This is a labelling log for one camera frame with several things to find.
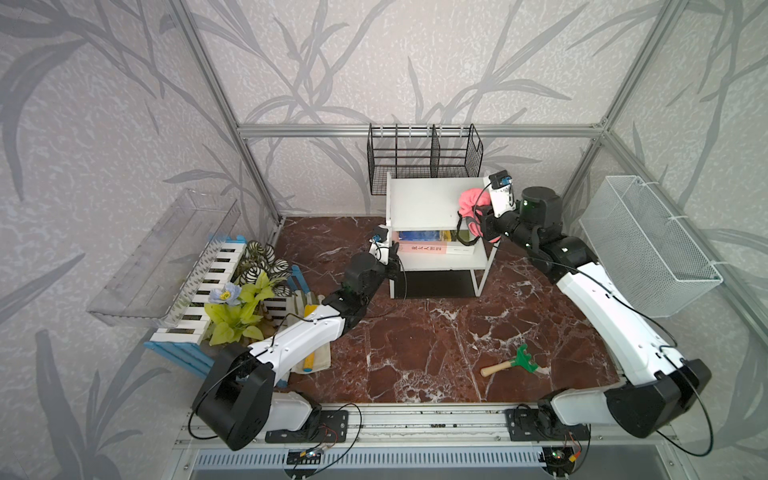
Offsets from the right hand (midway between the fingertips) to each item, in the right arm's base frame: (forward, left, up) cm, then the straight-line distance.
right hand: (479, 202), depth 72 cm
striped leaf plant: (-8, +57, -12) cm, 59 cm away
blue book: (+2, +14, -15) cm, 21 cm away
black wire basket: (+36, +12, -9) cm, 39 cm away
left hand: (-2, +21, -12) cm, 24 cm away
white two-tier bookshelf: (-5, +14, -3) cm, 15 cm away
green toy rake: (-26, -15, -37) cm, 48 cm away
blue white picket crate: (-30, +65, -9) cm, 72 cm away
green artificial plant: (-21, +60, -14) cm, 65 cm away
